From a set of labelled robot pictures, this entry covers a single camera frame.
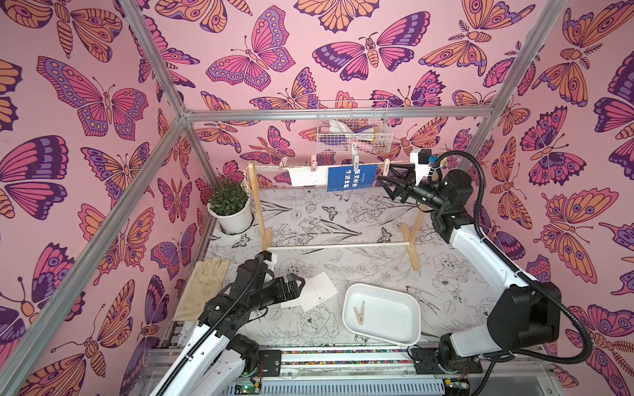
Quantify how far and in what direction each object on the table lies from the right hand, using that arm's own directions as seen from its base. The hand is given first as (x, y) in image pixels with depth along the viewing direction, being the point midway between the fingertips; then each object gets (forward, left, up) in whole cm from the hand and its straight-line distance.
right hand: (387, 171), depth 71 cm
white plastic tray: (-29, -4, -38) cm, 48 cm away
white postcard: (-20, +22, -40) cm, 49 cm away
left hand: (-24, +27, -23) cm, 43 cm away
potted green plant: (+6, +55, -23) cm, 60 cm away
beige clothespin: (-29, +6, -38) cm, 48 cm away
